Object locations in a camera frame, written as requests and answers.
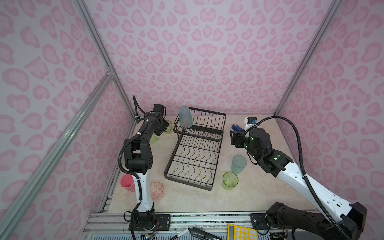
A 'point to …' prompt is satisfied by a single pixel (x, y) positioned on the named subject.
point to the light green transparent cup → (169, 128)
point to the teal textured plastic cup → (185, 119)
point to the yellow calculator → (238, 232)
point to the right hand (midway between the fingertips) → (236, 130)
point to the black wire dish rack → (193, 158)
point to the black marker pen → (199, 233)
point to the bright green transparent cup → (230, 180)
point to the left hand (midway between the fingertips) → (165, 125)
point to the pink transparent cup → (156, 190)
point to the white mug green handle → (154, 139)
